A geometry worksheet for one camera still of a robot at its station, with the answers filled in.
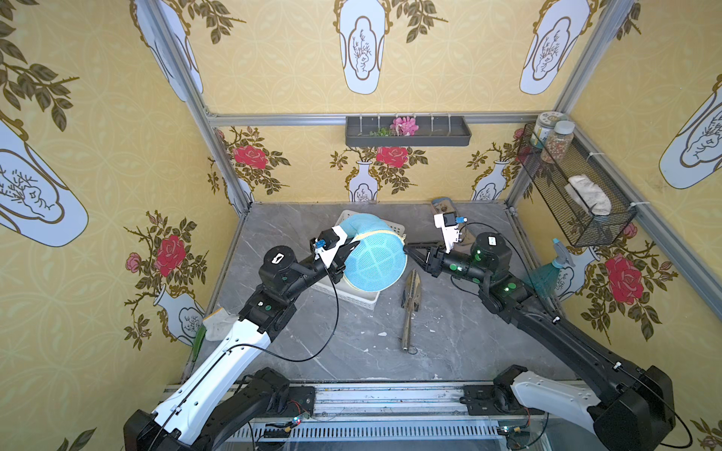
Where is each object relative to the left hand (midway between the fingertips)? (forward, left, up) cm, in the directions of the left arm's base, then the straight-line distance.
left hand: (345, 234), depth 67 cm
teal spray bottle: (-1, -60, -23) cm, 65 cm away
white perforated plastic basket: (-2, +1, -26) cm, 26 cm away
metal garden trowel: (-2, -20, -33) cm, 39 cm away
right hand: (-1, -17, -3) cm, 17 cm away
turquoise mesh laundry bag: (-6, -8, -4) cm, 10 cm away
